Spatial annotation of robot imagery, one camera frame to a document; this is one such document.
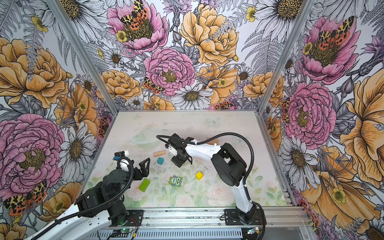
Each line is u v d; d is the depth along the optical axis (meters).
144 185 0.85
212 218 0.76
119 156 0.61
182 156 0.79
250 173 0.52
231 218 0.68
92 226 0.59
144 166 0.66
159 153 0.97
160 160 0.92
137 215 0.75
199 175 0.87
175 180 0.85
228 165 0.51
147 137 1.06
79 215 0.48
